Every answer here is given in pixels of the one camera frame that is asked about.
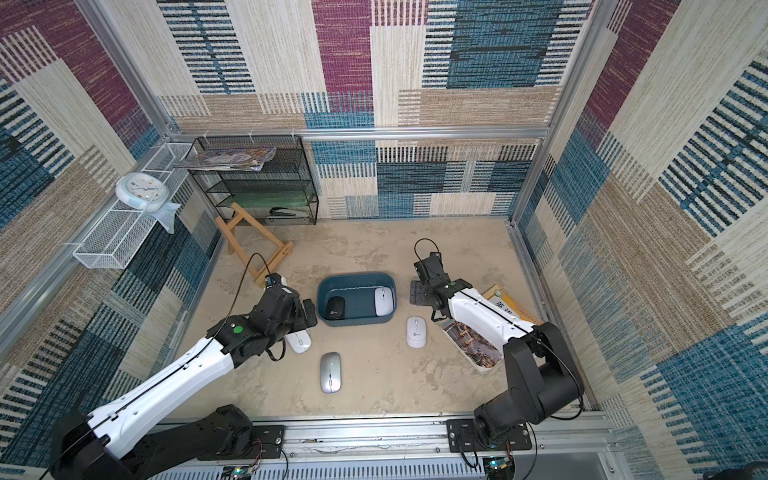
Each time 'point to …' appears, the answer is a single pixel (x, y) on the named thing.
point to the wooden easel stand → (233, 245)
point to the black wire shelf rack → (266, 179)
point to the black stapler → (281, 211)
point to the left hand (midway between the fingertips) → (301, 309)
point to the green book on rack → (271, 199)
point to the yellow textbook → (482, 357)
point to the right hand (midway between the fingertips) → (427, 287)
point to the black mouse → (335, 308)
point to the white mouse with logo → (416, 332)
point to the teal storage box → (357, 289)
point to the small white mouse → (300, 341)
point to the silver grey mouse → (330, 372)
